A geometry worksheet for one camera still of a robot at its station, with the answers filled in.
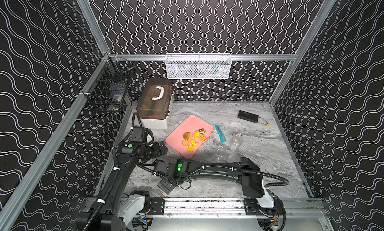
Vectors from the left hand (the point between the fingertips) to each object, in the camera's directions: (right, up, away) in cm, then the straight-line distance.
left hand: (160, 150), depth 77 cm
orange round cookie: (+12, 0, +21) cm, 24 cm away
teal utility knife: (+37, +4, +23) cm, 43 cm away
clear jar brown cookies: (+34, -6, +16) cm, 38 cm away
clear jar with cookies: (+46, +1, +22) cm, 51 cm away
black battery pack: (+58, +17, +33) cm, 68 cm away
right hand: (+4, -15, -2) cm, 15 cm away
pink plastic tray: (+14, +4, +21) cm, 25 cm away
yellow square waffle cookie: (+16, -3, +18) cm, 24 cm away
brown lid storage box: (-9, +26, +27) cm, 39 cm away
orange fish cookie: (+18, 0, +20) cm, 27 cm away
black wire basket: (-34, +35, +15) cm, 51 cm away
